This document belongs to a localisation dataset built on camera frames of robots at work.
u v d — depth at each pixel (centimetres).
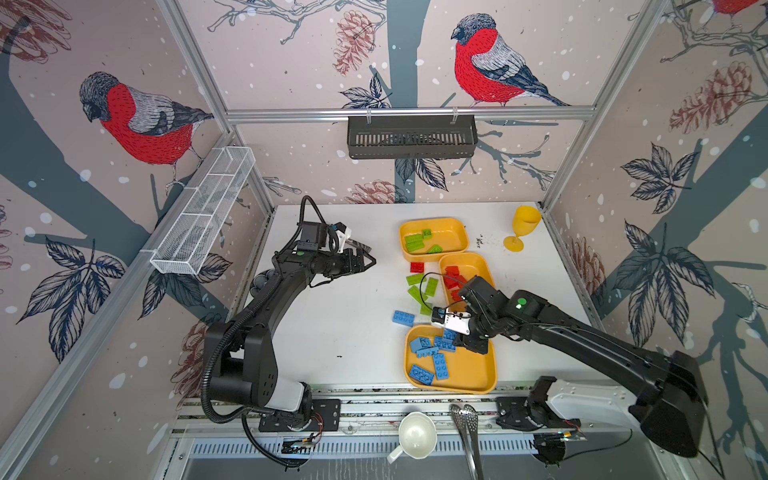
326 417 73
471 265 101
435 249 107
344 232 81
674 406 38
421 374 80
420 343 83
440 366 80
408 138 105
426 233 110
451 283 95
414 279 100
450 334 67
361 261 76
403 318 89
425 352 81
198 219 76
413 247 107
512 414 73
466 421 68
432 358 82
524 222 96
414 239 110
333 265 72
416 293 96
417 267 100
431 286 98
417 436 70
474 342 67
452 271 99
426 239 110
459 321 67
